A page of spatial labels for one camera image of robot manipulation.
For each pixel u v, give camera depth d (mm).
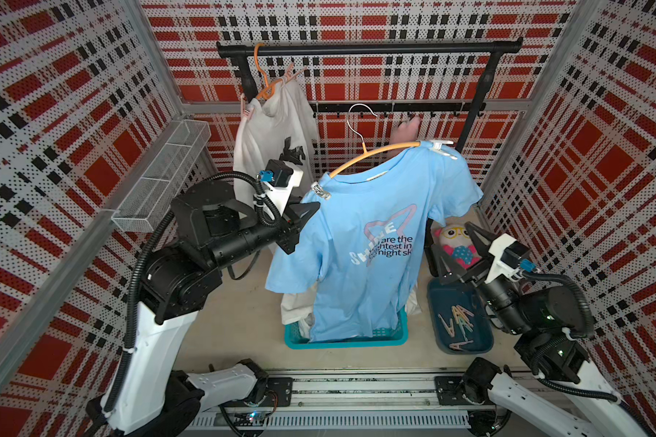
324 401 734
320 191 448
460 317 859
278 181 365
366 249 578
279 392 738
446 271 493
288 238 436
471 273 461
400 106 903
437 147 486
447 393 723
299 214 417
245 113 555
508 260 410
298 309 787
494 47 575
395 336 787
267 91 629
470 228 524
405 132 909
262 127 609
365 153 459
